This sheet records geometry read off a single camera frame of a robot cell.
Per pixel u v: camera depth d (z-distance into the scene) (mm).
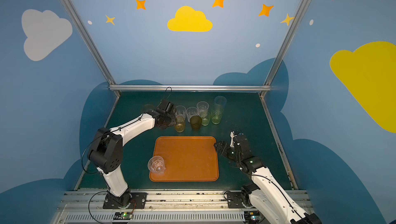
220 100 1015
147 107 962
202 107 1081
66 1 738
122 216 706
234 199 752
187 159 885
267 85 1160
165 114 752
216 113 1004
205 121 1036
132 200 735
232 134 781
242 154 615
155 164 861
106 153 477
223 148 720
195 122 1015
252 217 708
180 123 1002
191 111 1042
